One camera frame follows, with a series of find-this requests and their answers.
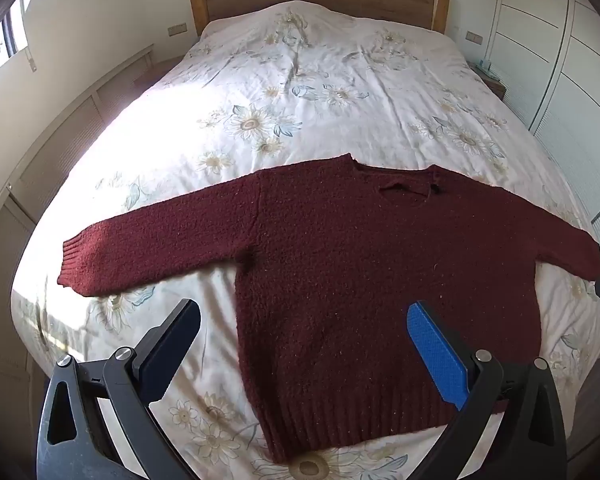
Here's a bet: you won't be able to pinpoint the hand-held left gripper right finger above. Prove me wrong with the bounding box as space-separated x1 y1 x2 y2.
406 301 568 480

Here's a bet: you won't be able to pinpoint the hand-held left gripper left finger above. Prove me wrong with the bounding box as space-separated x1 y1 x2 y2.
36 298 202 480

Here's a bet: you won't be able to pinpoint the maroon knit sweater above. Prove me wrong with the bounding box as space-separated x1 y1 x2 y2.
57 154 600 465

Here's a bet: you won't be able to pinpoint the wooden nightstand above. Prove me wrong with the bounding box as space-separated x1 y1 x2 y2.
469 62 507 101

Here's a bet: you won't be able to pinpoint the white wardrobe doors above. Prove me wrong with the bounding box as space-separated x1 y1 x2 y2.
482 0 600 241

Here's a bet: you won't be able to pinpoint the bed with floral duvet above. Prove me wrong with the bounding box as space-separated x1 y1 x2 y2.
10 0 600 480

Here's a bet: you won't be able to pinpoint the window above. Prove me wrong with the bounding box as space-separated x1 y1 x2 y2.
0 0 37 92

